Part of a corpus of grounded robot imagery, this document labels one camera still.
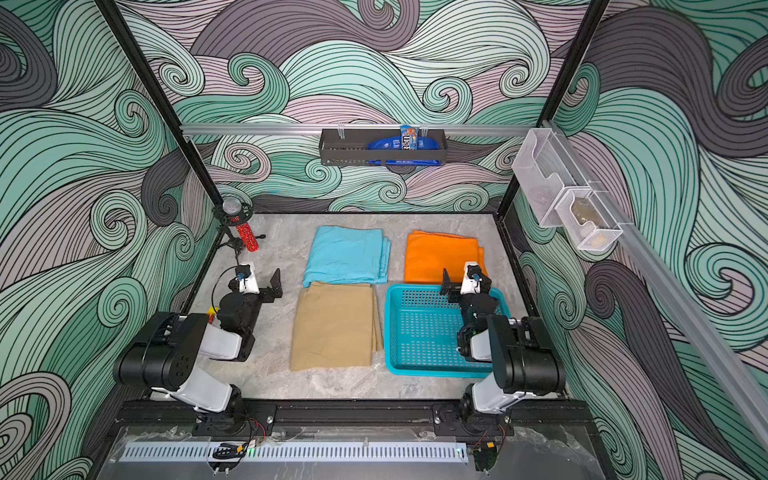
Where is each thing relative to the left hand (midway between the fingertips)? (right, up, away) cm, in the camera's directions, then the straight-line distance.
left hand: (262, 267), depth 88 cm
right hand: (+62, -1, 0) cm, 62 cm away
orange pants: (+53, +3, +16) cm, 56 cm away
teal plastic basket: (+49, -19, +1) cm, 53 cm away
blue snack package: (+40, +39, +4) cm, 56 cm away
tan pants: (+22, -18, 0) cm, 28 cm away
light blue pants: (+24, +3, +17) cm, 30 cm away
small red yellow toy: (-10, -11, -10) cm, 18 cm away
